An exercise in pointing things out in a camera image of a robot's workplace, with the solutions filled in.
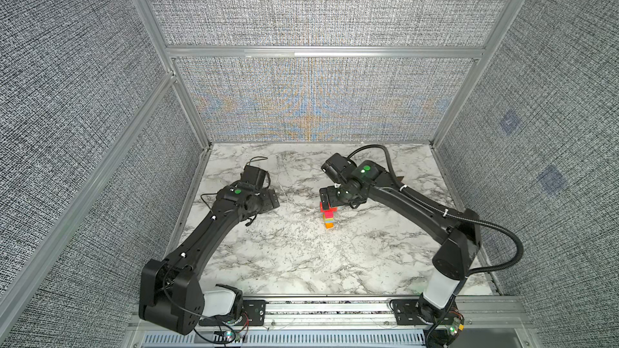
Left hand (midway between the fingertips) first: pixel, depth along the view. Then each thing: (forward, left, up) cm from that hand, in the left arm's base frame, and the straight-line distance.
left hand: (265, 204), depth 84 cm
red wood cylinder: (+3, -24, -10) cm, 26 cm away
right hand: (-1, -24, +4) cm, 24 cm away
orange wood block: (-3, -23, -12) cm, 26 cm away
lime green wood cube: (-3, -23, -8) cm, 24 cm away
